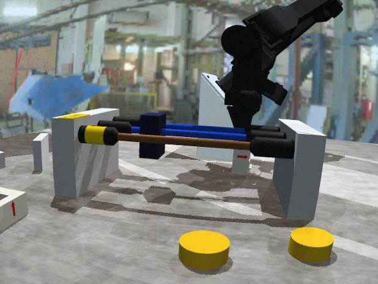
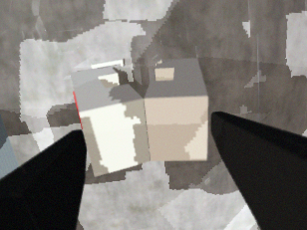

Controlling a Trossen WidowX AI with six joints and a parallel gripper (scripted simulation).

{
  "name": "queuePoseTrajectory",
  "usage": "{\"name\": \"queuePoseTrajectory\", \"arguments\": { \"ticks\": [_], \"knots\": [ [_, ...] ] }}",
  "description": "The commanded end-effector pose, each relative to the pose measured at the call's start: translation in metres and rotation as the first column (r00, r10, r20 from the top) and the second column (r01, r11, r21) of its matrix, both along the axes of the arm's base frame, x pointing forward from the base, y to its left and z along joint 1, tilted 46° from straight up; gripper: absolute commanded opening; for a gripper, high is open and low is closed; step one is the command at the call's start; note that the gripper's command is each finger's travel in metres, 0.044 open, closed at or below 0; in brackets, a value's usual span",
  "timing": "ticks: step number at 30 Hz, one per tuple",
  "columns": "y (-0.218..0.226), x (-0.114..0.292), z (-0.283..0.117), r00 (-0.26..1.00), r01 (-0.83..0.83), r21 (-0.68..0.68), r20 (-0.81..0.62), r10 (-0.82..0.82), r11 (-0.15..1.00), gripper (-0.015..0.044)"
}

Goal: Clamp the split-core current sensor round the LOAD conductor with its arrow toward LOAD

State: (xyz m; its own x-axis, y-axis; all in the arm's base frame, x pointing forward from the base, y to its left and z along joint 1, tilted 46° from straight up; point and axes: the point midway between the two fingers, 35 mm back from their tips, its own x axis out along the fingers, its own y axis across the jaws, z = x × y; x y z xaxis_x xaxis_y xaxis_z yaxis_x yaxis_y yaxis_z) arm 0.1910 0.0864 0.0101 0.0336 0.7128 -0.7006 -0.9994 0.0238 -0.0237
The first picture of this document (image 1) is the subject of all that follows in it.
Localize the yellow short cylinder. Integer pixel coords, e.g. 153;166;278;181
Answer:
179;231;230;270
288;227;334;263

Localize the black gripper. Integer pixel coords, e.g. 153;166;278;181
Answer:
224;61;262;129

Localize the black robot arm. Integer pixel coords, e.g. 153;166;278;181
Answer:
221;0;343;106

